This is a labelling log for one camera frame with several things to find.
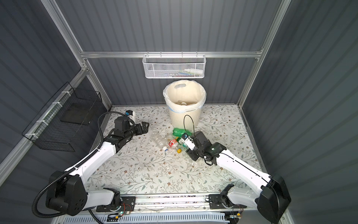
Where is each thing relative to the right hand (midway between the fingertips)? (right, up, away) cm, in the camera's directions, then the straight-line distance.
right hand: (192, 149), depth 81 cm
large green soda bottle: (-8, +8, +19) cm, 22 cm away
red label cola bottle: (-12, +1, +10) cm, 16 cm away
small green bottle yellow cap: (-6, -1, +14) cm, 15 cm away
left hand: (-31, +14, +4) cm, 34 cm away
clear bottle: (-20, +2, +13) cm, 24 cm away
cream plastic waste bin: (-5, +33, +27) cm, 43 cm away
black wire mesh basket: (-70, +15, -8) cm, 72 cm away
